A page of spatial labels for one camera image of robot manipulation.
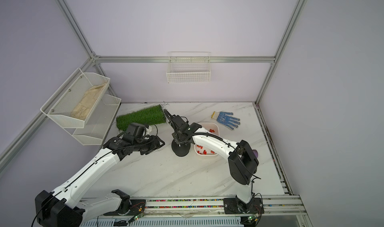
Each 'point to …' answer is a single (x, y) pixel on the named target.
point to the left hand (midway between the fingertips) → (161, 147)
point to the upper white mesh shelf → (75, 101)
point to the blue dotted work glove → (223, 118)
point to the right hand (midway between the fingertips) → (182, 135)
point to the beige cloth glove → (84, 107)
